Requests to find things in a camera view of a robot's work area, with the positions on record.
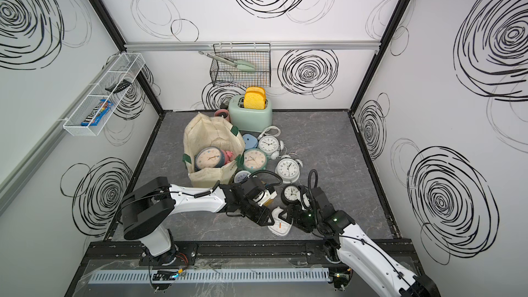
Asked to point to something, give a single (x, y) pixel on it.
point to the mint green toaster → (249, 120)
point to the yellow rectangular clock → (269, 203)
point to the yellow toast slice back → (255, 89)
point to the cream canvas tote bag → (203, 130)
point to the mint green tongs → (241, 65)
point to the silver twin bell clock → (288, 168)
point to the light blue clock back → (250, 141)
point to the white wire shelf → (127, 67)
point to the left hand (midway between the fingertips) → (271, 223)
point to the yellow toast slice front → (254, 100)
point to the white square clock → (279, 227)
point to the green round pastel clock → (255, 160)
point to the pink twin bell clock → (229, 156)
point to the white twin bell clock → (270, 146)
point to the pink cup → (222, 113)
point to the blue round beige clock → (209, 157)
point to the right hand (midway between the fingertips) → (285, 221)
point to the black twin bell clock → (290, 194)
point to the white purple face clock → (240, 175)
